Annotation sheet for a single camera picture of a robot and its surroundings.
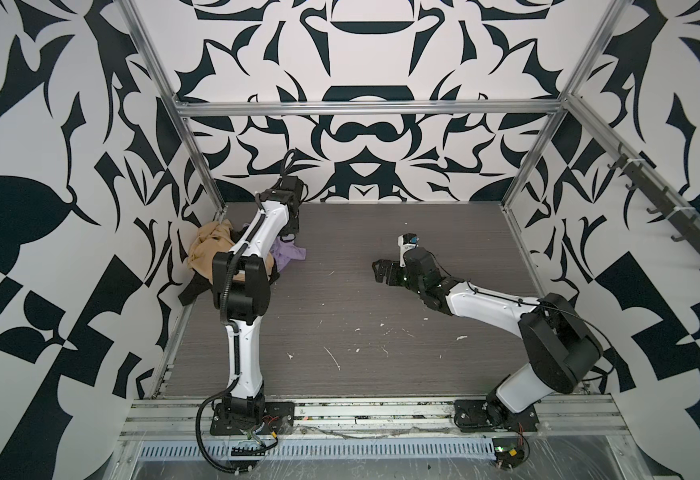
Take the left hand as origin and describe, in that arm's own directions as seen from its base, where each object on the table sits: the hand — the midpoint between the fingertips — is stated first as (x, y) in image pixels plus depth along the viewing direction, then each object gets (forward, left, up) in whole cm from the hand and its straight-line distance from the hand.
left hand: (279, 223), depth 95 cm
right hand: (-14, -32, -3) cm, 35 cm away
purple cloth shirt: (-4, 0, -9) cm, 10 cm away
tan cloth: (+1, +22, -7) cm, 23 cm away
